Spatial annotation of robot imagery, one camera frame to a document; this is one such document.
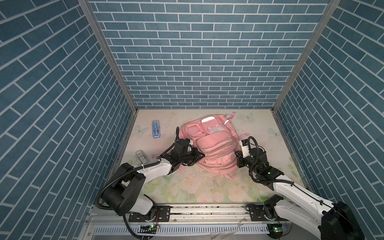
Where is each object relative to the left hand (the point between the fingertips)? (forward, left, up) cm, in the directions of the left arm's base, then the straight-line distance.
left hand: (205, 155), depth 84 cm
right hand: (+2, -17, +1) cm, 17 cm away
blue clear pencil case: (+27, +34, -10) cm, 45 cm away
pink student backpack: (+14, -8, -2) cm, 16 cm away
